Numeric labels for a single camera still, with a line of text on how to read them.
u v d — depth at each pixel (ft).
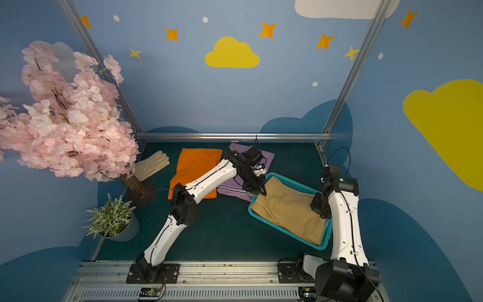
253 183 2.53
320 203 2.15
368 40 2.53
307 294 2.39
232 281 2.41
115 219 2.36
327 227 2.51
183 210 1.94
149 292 2.35
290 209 2.61
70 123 1.50
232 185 3.17
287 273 2.46
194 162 3.56
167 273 2.45
